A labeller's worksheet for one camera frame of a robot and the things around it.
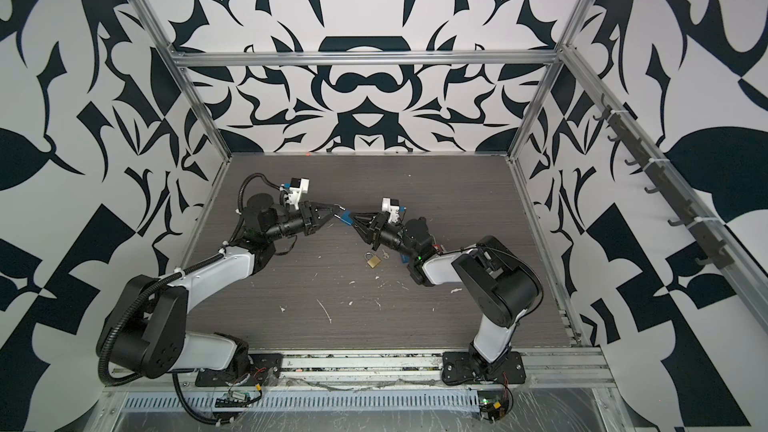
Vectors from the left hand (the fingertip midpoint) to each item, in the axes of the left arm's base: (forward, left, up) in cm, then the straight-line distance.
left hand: (341, 204), depth 77 cm
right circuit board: (-41, -35, -25) cm, 59 cm away
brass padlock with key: (-5, -7, -23) cm, 25 cm away
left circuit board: (-38, +24, -20) cm, 50 cm away
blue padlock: (-2, -1, -3) cm, 4 cm away
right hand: (-4, -2, -2) cm, 4 cm away
